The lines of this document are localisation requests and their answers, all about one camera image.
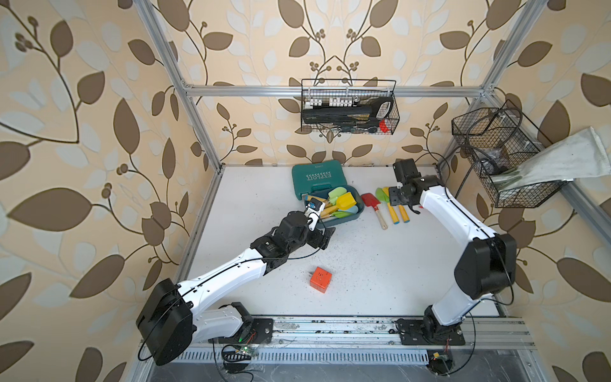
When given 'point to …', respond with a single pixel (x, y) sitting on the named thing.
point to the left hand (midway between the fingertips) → (325, 222)
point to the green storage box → (318, 178)
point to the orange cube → (321, 279)
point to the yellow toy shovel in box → (342, 202)
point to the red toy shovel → (370, 200)
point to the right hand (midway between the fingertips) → (402, 196)
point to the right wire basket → (495, 138)
